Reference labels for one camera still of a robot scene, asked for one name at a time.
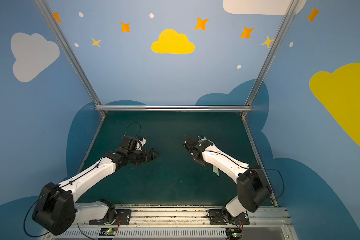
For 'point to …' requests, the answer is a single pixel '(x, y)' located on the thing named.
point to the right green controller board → (233, 233)
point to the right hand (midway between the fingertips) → (212, 153)
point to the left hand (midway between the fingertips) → (155, 156)
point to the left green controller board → (108, 231)
